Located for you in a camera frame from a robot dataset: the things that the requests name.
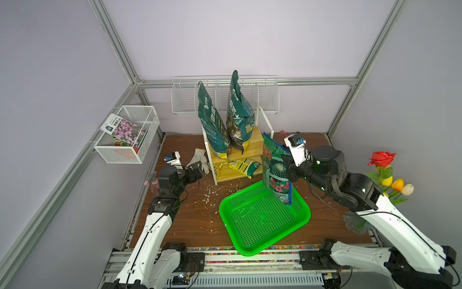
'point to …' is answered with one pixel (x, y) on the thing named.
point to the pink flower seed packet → (124, 130)
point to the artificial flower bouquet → (394, 188)
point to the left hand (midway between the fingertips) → (194, 165)
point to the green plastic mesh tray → (255, 220)
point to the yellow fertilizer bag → (246, 166)
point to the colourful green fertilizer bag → (273, 170)
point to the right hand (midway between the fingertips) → (283, 154)
